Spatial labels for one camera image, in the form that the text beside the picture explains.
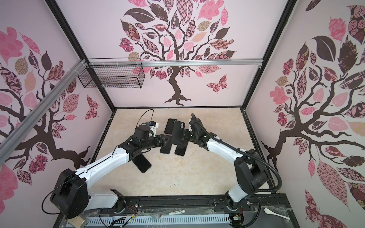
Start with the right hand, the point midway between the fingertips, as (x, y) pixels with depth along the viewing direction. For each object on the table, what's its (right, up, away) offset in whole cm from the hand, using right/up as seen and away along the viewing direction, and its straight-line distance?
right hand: (182, 132), depth 87 cm
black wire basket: (-44, +40, +8) cm, 60 cm away
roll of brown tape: (-50, -42, -21) cm, 68 cm away
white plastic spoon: (+45, -40, -16) cm, 62 cm away
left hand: (-9, -5, -5) cm, 11 cm away
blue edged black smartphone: (-11, -12, +8) cm, 18 cm away
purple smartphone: (-1, -12, +7) cm, 14 cm away
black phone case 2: (-11, +3, +22) cm, 24 cm away
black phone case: (-3, +2, 0) cm, 4 cm away
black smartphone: (-25, -20, +1) cm, 32 cm away
